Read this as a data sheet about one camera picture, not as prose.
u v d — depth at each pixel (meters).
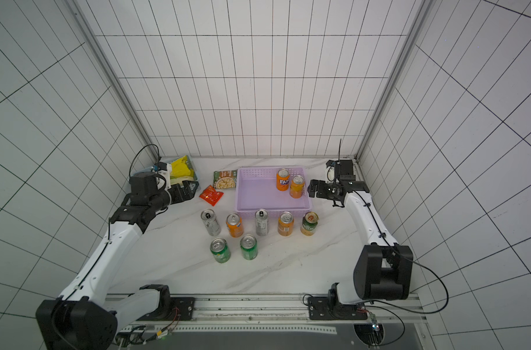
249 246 0.77
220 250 0.76
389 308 0.64
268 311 0.73
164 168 0.69
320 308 0.73
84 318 0.37
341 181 0.60
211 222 0.82
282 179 0.98
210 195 1.02
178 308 0.71
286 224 0.83
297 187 0.96
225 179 1.10
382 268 0.42
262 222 0.81
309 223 0.83
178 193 0.68
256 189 1.05
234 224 0.83
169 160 1.23
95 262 0.43
